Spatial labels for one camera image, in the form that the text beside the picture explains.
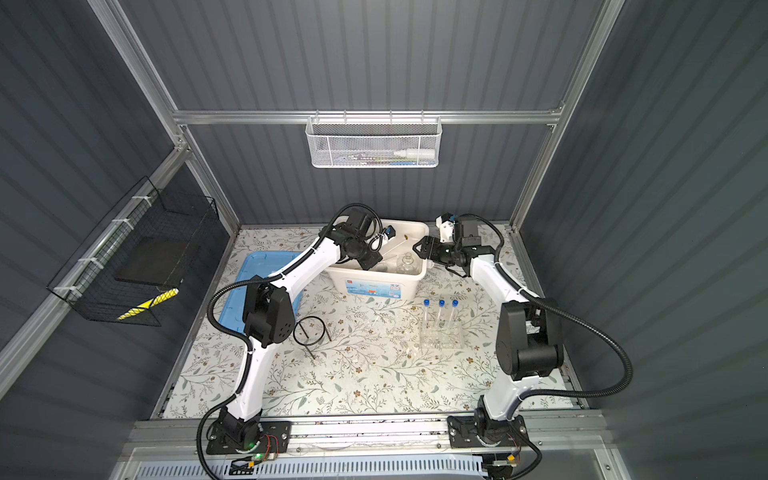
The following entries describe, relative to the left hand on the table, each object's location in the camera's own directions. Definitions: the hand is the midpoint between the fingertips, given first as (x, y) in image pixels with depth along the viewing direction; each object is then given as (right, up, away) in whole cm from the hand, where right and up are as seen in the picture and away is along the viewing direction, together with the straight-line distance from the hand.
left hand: (375, 254), depth 97 cm
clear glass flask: (+12, -4, +5) cm, 13 cm away
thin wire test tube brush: (+10, +5, -1) cm, 11 cm away
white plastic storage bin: (+7, -7, -11) cm, 14 cm away
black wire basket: (-58, -6, -36) cm, 69 cm away
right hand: (+16, +1, -7) cm, 17 cm away
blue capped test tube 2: (+23, -14, -17) cm, 32 cm away
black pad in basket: (-52, -2, -25) cm, 58 cm away
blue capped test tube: (+19, -14, -17) cm, 29 cm away
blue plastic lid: (-44, -3, +11) cm, 46 cm away
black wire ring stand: (-20, -24, -6) cm, 32 cm away
